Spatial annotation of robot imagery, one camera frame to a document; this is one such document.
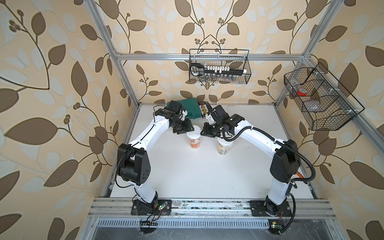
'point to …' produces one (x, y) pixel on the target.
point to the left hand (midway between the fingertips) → (189, 128)
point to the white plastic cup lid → (224, 142)
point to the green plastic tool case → (191, 105)
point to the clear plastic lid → (195, 134)
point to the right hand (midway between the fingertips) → (201, 134)
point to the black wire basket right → (326, 104)
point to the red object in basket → (302, 91)
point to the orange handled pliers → (299, 175)
